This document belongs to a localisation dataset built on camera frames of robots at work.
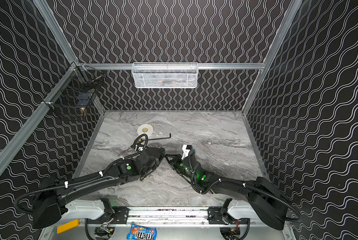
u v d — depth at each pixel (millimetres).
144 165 567
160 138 1031
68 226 693
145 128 1096
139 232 691
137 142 1010
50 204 387
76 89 951
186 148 747
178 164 687
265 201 421
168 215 759
